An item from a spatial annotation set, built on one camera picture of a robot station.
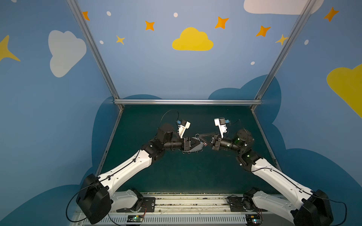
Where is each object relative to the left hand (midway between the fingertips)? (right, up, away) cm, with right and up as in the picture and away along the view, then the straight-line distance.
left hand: (199, 143), depth 68 cm
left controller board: (-33, -39, +3) cm, 51 cm away
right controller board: (+28, -40, +3) cm, 49 cm away
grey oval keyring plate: (+2, -8, +27) cm, 28 cm away
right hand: (0, +4, -3) cm, 5 cm away
